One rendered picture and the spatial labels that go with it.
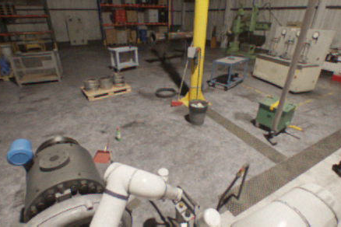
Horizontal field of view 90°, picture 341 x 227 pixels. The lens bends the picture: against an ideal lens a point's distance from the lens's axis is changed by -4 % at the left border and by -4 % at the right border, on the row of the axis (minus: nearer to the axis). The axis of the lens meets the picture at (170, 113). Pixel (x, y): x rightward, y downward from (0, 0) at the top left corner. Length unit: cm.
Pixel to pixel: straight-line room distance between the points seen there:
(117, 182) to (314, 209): 70
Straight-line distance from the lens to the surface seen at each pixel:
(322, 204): 59
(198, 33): 410
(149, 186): 85
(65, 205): 125
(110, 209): 90
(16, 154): 177
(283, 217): 51
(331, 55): 967
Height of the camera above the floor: 190
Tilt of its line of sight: 28 degrees down
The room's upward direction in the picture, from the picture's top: 1 degrees clockwise
